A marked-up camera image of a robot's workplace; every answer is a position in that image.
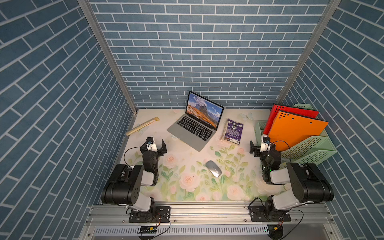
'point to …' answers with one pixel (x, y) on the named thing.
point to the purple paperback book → (232, 132)
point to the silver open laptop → (199, 124)
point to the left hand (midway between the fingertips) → (158, 139)
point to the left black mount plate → (156, 214)
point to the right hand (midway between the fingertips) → (261, 141)
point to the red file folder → (276, 108)
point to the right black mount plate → (267, 213)
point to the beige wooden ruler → (142, 125)
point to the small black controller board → (148, 229)
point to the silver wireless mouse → (214, 168)
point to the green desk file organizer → (315, 149)
